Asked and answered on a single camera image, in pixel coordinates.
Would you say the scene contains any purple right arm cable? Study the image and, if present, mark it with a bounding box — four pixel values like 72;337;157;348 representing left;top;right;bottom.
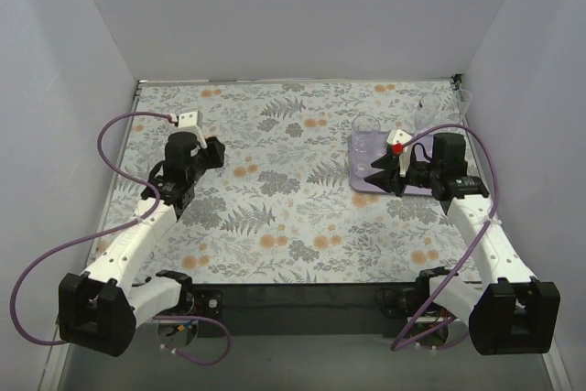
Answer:
391;124;499;353

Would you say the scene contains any clear faceted tumbler glass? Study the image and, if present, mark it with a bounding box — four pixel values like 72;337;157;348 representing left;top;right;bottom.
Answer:
351;114;380;153

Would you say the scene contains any clear wine glass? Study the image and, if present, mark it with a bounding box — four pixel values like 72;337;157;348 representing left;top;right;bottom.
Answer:
454;89;473;115

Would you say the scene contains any small clear tumbler glass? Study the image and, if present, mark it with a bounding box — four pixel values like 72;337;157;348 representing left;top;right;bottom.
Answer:
353;153;373;179

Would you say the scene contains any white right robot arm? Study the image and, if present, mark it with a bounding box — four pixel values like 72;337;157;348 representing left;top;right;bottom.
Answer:
365;124;560;355

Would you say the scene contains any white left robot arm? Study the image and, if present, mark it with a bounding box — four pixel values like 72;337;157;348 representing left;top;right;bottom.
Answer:
58;131;225;357

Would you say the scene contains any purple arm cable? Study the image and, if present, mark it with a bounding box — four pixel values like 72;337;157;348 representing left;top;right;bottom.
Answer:
391;124;499;353
9;112;233;367

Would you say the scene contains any floral patterned tablecloth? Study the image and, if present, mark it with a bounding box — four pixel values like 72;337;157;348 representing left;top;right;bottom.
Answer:
121;81;479;283

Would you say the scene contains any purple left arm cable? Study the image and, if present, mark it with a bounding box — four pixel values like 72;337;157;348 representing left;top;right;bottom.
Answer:
9;112;233;367

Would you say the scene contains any lilac plastic tray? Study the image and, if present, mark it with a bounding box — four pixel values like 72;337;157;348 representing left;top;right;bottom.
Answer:
348;131;441;197

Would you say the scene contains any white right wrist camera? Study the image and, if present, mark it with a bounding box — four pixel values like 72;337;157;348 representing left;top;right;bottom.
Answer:
386;128;413;178

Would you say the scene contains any clear champagne flute glass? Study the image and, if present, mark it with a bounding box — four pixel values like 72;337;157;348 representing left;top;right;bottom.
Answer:
414;92;441;131

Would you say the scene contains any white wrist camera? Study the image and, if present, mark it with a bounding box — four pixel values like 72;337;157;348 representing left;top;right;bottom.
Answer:
386;128;413;178
168;111;208;151

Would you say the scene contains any aluminium frame rail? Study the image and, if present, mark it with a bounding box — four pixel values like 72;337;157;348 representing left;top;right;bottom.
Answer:
55;271;477;326

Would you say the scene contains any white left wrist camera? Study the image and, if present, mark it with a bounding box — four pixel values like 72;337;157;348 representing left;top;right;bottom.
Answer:
168;111;208;151

